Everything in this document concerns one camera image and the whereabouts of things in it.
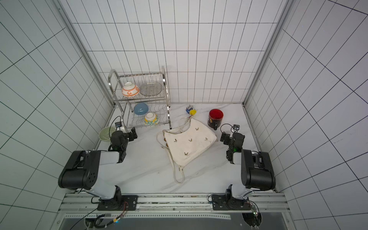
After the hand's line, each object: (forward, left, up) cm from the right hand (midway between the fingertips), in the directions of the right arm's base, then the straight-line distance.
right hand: (227, 130), depth 95 cm
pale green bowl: (-6, +85, -2) cm, 85 cm away
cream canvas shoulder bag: (-8, +29, -5) cm, 30 cm away
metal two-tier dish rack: (+6, +55, +22) cm, 59 cm away
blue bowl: (+14, +63, +4) cm, 65 cm away
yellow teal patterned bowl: (+4, +53, +4) cm, 54 cm away
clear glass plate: (+16, +52, +22) cm, 58 cm away
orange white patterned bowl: (+9, +63, +26) cm, 68 cm away
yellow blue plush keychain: (+18, +26, -2) cm, 32 cm away
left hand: (-5, +68, +1) cm, 68 cm away
